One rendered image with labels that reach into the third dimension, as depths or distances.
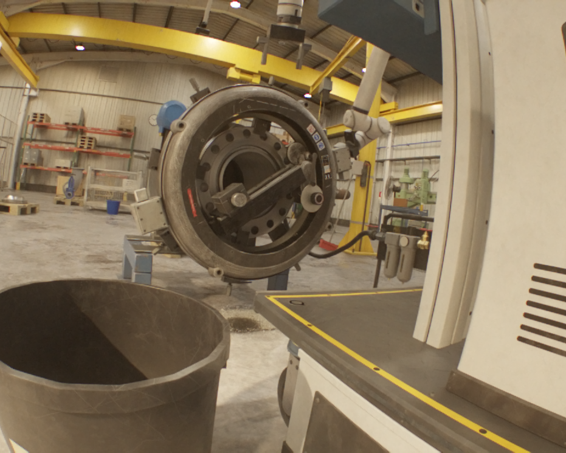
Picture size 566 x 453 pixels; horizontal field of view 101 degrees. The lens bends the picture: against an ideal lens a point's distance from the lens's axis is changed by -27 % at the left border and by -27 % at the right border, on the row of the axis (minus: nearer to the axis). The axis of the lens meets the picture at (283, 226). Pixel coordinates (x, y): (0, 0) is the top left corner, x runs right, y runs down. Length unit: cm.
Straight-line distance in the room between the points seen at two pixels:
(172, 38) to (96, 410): 1290
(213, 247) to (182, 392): 87
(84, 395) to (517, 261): 41
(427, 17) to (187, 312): 69
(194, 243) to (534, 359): 99
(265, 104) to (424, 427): 111
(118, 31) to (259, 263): 1231
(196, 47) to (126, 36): 272
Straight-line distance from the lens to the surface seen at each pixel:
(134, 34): 1299
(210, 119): 111
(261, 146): 133
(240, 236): 128
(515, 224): 37
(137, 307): 53
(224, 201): 104
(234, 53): 1330
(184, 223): 108
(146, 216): 108
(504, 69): 43
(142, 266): 142
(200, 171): 121
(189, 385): 29
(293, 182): 123
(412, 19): 70
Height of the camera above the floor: 51
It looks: 3 degrees down
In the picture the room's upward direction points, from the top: 7 degrees clockwise
